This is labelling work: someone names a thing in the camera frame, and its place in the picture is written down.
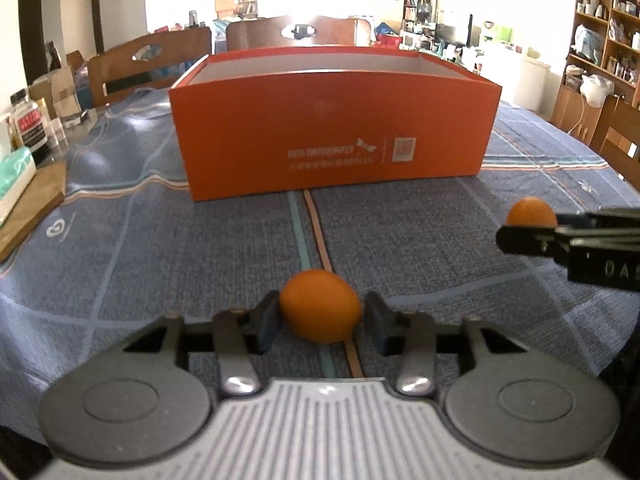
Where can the red basket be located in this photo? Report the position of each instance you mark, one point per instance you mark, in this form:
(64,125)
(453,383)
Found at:
(387,40)

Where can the wooden board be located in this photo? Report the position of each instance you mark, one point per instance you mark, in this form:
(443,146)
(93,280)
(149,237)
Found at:
(35,210)

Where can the dark wooden door frame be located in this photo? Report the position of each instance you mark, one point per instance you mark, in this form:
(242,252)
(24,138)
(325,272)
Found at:
(30,20)

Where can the green tissue box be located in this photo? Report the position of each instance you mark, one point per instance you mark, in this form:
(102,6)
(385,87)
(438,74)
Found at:
(17,185)

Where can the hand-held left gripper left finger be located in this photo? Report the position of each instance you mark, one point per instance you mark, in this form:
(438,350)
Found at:
(269,322)

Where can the wooden shelf cabinet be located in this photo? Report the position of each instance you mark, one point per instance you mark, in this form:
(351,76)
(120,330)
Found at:
(615,15)

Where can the orange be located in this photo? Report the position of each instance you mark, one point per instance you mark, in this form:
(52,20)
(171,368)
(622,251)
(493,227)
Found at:
(532,211)
(320,305)

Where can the white kettle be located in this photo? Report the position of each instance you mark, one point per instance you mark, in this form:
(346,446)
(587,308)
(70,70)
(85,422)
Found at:
(596,90)

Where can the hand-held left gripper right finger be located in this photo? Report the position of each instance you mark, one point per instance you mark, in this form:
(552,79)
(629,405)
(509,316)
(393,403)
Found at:
(377,322)

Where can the tall bookshelf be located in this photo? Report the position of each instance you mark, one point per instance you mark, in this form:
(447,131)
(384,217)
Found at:
(420,5)

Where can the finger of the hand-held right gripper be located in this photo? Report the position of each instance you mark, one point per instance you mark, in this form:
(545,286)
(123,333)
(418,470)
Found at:
(525,240)
(600,220)

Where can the blue plaid tablecloth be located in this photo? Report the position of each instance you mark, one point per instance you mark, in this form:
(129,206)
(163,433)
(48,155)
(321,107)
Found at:
(425,240)

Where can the orange cardboard box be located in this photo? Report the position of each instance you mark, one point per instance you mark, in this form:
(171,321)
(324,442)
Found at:
(325,125)

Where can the dark bottle red label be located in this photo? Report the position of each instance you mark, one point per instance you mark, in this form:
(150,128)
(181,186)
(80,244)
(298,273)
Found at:
(27,122)

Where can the brown cardboard box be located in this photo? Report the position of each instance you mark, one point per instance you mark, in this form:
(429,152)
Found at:
(62,92)

